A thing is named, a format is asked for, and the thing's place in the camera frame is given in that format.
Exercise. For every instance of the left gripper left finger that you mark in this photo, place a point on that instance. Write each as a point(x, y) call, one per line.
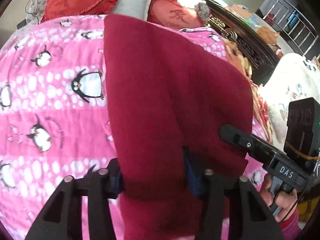
point(61, 216)

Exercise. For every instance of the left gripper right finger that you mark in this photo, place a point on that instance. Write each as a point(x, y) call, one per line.
point(249, 216)

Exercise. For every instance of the dark red sweater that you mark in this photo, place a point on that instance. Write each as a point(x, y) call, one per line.
point(167, 90)

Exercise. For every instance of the magenta right sleeve forearm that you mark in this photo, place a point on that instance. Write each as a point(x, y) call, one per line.
point(290, 228)

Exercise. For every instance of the right hand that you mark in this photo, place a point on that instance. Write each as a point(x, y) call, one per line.
point(286, 202)

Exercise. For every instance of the white patterned quilt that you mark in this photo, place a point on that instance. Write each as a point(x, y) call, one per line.
point(294, 78)

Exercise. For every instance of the pink penguin blanket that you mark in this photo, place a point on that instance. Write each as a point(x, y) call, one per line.
point(54, 118)

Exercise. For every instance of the dark carved wooden headboard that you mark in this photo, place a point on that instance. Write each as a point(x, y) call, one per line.
point(260, 55)

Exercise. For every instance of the orange patterned blanket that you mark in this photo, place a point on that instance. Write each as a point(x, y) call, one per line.
point(261, 120)

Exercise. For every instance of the metal railing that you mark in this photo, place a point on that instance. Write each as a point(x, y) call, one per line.
point(294, 27)

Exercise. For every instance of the small red heart cushion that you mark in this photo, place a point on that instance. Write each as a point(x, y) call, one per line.
point(170, 14)

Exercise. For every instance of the white pillow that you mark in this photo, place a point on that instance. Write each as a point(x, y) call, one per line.
point(134, 8)

